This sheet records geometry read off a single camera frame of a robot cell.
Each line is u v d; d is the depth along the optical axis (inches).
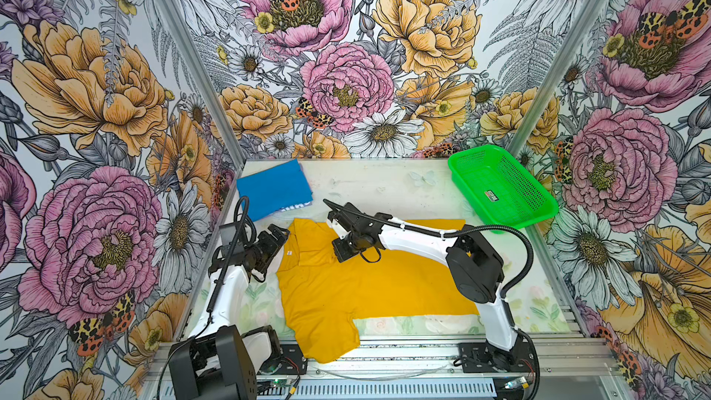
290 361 28.7
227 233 25.5
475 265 20.3
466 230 21.5
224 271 21.5
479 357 28.7
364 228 27.1
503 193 44.0
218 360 15.8
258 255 28.6
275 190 44.1
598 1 30.3
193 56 34.6
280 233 30.8
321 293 34.2
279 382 28.0
